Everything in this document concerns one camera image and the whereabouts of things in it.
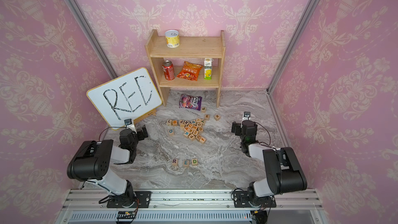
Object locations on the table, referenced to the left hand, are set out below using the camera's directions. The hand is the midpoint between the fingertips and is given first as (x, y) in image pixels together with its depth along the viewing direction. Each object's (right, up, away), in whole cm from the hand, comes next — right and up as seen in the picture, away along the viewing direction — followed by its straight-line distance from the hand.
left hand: (138, 127), depth 95 cm
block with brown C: (+37, -5, -3) cm, 38 cm away
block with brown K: (+33, -2, +1) cm, 33 cm away
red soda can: (+20, +34, -3) cm, 39 cm away
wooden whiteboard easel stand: (+7, +9, +8) cm, 14 cm away
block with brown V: (+37, +4, +5) cm, 38 cm away
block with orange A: (+30, -1, +2) cm, 30 cm away
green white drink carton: (+43, +35, -5) cm, 56 cm away
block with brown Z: (+35, -3, 0) cm, 36 cm away
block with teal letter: (+21, -3, 0) cm, 21 cm away
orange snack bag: (+32, +35, +2) cm, 47 cm away
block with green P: (+41, +10, +11) cm, 43 cm away
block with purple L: (+18, +2, +5) cm, 19 cm away
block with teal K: (+30, -4, -1) cm, 30 cm away
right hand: (+65, +3, -1) cm, 65 cm away
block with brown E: (+43, +5, +8) cm, 44 cm away
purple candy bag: (+31, +16, +14) cm, 38 cm away
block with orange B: (+22, +2, +5) cm, 22 cm away
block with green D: (+36, -17, -12) cm, 41 cm away
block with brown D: (+39, -2, +2) cm, 39 cm away
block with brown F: (+33, -6, -2) cm, 34 cm away
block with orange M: (+35, 0, +2) cm, 35 cm away
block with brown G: (+38, +1, +3) cm, 38 cm away
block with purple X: (+30, +2, +5) cm, 30 cm away
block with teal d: (+34, +3, +5) cm, 35 cm away
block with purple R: (+25, -17, -12) cm, 32 cm away
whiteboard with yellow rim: (-5, +18, -3) cm, 19 cm away
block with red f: (+40, -8, -3) cm, 41 cm away
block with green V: (+40, +3, +5) cm, 41 cm away
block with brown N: (+50, +5, +8) cm, 50 cm away
